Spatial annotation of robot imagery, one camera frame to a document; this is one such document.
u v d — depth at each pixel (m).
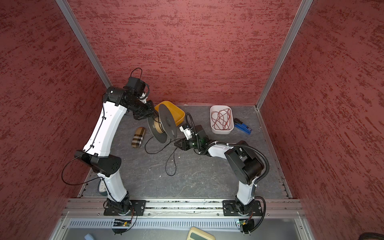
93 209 0.76
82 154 0.46
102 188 0.76
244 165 0.49
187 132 0.82
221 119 1.11
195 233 0.66
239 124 1.06
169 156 0.86
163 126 0.71
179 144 0.87
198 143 0.73
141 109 0.62
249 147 0.47
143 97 0.63
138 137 0.97
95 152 0.45
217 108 1.14
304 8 0.71
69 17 0.74
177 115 1.13
